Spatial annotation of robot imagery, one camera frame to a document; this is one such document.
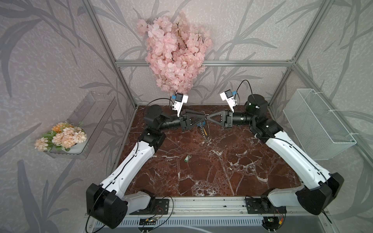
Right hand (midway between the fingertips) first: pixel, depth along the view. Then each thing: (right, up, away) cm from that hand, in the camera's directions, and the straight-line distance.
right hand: (208, 118), depth 60 cm
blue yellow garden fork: (0, -5, +48) cm, 48 cm away
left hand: (-2, -1, -1) cm, 2 cm away
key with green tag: (-10, -25, +32) cm, 42 cm away
